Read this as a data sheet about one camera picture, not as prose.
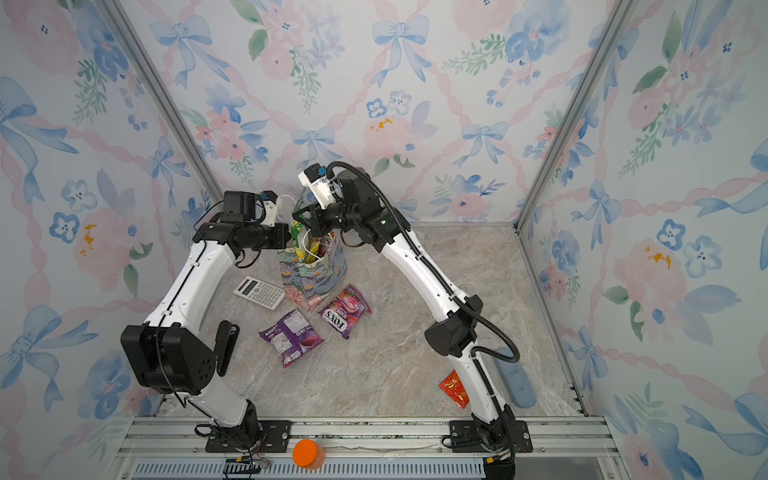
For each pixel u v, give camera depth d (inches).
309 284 33.7
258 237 27.1
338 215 24.5
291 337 34.6
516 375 32.2
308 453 25.4
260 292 39.3
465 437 28.8
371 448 28.9
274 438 29.1
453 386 32.1
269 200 29.0
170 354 17.1
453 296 20.7
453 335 20.4
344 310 36.4
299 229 27.7
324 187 24.7
